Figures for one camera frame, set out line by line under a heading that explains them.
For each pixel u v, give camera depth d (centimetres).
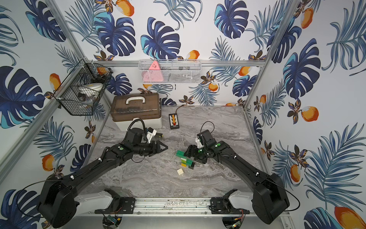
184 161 82
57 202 40
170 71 95
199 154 70
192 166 85
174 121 110
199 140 68
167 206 75
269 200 40
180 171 86
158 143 72
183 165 86
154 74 90
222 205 75
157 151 69
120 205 70
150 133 75
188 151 73
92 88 80
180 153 80
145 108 105
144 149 68
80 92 85
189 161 84
